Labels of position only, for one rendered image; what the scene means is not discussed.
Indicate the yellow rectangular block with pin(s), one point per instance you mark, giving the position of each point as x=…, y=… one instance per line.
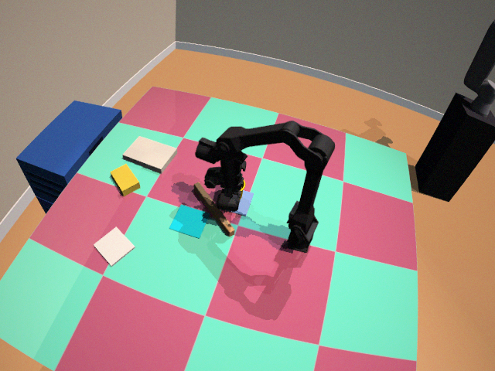
x=125, y=180

